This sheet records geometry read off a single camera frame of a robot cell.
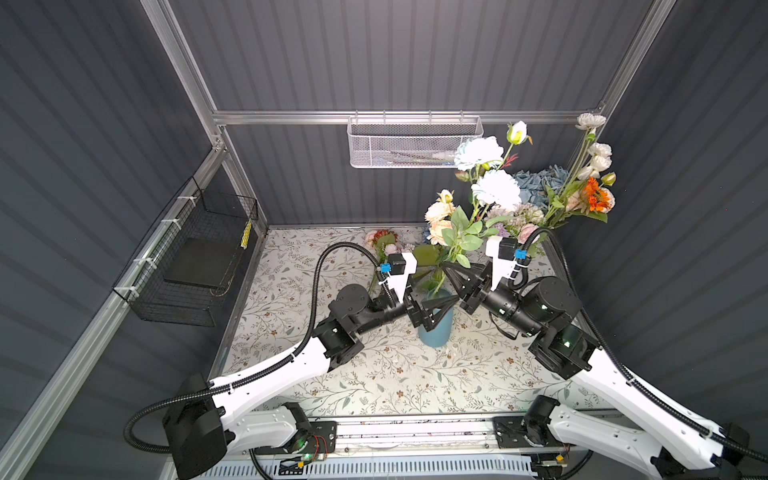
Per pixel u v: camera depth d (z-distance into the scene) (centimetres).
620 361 81
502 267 50
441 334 79
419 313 54
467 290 54
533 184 80
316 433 75
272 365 46
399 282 53
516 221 82
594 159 73
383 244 104
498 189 47
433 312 53
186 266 71
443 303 53
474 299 51
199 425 39
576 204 73
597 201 68
